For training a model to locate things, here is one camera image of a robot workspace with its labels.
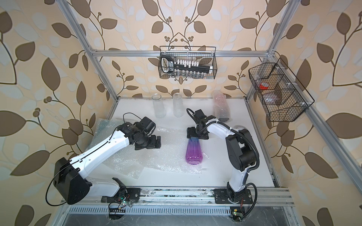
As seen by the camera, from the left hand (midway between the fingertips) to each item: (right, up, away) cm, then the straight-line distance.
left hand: (153, 144), depth 79 cm
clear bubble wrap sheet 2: (-38, +7, +15) cm, 41 cm away
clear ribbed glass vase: (-1, +21, +22) cm, 30 cm away
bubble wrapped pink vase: (+45, +24, +26) cm, 57 cm away
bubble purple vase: (+23, -5, +1) cm, 24 cm away
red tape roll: (+64, +34, +2) cm, 72 cm away
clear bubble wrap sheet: (+9, -10, +10) cm, 17 cm away
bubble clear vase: (+12, +23, +22) cm, 34 cm away
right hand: (+24, +2, +14) cm, 28 cm away
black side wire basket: (+70, +26, -5) cm, 75 cm away
